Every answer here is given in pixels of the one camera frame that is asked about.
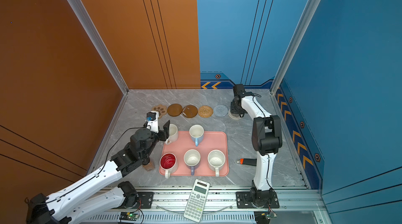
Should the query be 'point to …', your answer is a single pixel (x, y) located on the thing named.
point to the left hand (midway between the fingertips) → (163, 119)
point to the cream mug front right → (216, 159)
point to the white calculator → (197, 200)
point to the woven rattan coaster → (205, 111)
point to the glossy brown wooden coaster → (190, 111)
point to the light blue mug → (197, 134)
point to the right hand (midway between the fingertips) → (236, 110)
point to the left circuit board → (129, 216)
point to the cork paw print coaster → (162, 110)
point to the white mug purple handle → (192, 157)
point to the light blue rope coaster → (220, 110)
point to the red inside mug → (168, 163)
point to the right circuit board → (264, 216)
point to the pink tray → (211, 141)
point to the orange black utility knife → (250, 161)
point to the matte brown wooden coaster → (174, 110)
